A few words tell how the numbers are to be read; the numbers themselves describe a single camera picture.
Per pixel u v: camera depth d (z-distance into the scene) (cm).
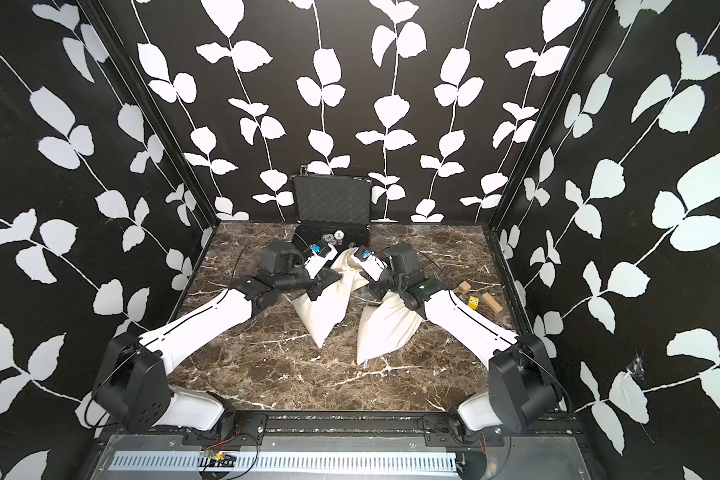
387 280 71
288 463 70
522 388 42
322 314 89
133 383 41
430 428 73
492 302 98
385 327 84
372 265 71
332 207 112
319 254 69
